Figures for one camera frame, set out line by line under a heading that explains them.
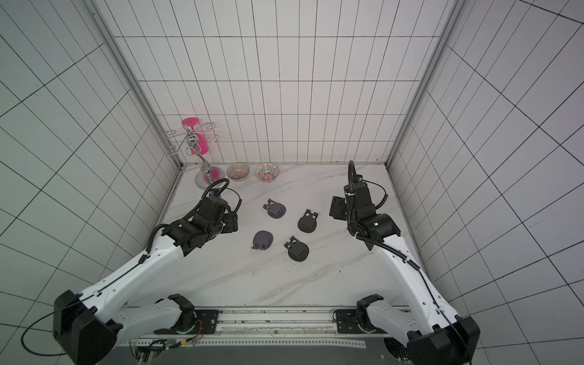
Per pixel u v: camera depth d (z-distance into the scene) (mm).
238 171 1139
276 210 1005
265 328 725
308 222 971
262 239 922
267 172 1139
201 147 1141
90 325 367
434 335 364
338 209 670
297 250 879
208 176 1122
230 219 716
